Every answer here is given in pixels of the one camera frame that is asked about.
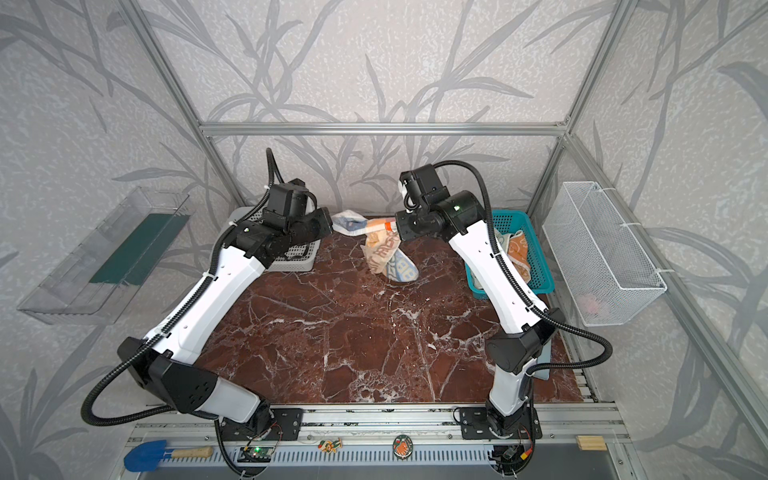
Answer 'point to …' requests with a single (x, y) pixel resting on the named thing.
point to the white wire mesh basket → (603, 270)
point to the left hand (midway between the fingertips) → (339, 212)
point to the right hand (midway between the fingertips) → (407, 215)
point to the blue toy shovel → (150, 456)
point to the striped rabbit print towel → (381, 247)
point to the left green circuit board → (255, 454)
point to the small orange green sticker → (330, 446)
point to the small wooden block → (591, 443)
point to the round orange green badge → (402, 446)
